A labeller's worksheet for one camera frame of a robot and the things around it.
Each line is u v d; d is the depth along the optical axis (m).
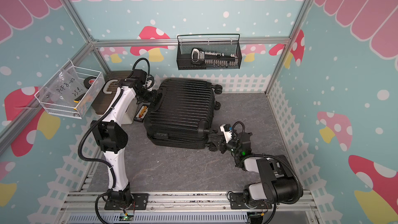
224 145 0.76
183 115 0.81
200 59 0.87
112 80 1.00
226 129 0.76
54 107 0.61
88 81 0.79
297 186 0.40
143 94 0.78
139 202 0.74
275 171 0.50
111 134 0.55
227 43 0.89
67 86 0.68
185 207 0.74
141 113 1.07
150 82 0.85
